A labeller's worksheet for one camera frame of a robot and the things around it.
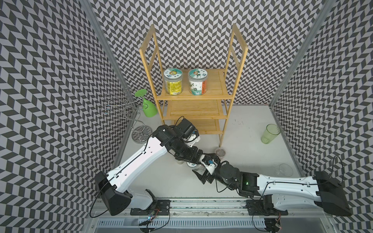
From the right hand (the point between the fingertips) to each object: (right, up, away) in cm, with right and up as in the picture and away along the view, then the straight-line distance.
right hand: (200, 163), depth 72 cm
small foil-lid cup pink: (+13, +2, +16) cm, 21 cm away
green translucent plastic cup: (+44, +13, +17) cm, 49 cm away
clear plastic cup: (+50, -8, +13) cm, 52 cm away
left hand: (-3, +2, -6) cm, 6 cm away
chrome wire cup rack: (-56, +32, +51) cm, 82 cm away
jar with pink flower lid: (-1, 0, -7) cm, 7 cm away
